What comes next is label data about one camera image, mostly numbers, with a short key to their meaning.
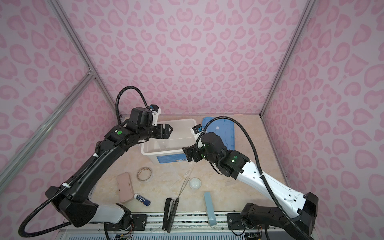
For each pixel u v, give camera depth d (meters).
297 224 0.35
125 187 0.84
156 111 0.64
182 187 0.84
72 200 0.39
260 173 0.44
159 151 0.81
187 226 0.72
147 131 0.59
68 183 0.39
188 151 0.59
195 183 0.84
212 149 0.50
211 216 0.72
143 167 0.93
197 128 0.58
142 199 0.78
